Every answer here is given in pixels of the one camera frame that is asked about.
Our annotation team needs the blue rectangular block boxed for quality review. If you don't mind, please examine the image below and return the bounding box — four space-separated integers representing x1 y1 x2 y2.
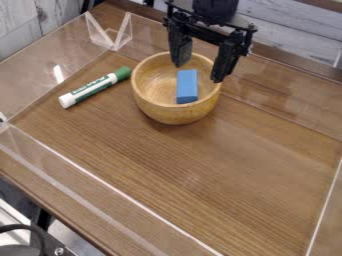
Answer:
177 70 200 104

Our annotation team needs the green and white marker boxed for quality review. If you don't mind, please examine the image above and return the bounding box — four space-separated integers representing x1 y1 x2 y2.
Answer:
59 66 131 109

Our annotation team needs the black metal table bracket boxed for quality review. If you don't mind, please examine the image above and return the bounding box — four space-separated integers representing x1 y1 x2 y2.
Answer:
31 208 77 256

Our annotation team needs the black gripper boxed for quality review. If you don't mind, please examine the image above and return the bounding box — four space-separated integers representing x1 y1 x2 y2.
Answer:
165 0 258 83

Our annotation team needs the clear acrylic tray wall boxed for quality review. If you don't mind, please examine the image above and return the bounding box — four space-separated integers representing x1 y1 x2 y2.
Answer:
0 4 342 256

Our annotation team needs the black cable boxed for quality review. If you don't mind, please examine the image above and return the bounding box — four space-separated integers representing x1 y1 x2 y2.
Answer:
0 223 49 256

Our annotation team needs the brown wooden bowl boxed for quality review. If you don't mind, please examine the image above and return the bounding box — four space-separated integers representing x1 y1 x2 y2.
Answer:
131 52 222 125

